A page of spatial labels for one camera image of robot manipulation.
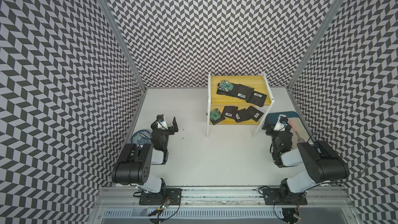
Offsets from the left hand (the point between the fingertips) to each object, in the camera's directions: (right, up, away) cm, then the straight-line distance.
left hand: (167, 118), depth 91 cm
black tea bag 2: (+41, +15, -18) cm, 47 cm away
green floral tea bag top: (+33, +18, -17) cm, 41 cm away
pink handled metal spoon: (+79, -13, 0) cm, 80 cm away
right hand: (+63, -1, -2) cm, 63 cm away
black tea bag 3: (+47, +12, -21) cm, 53 cm away
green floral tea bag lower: (+29, +2, -8) cm, 30 cm away
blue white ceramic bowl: (-14, -10, -4) cm, 18 cm away
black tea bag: (+36, +14, -19) cm, 43 cm away
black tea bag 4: (+37, +4, -4) cm, 37 cm away
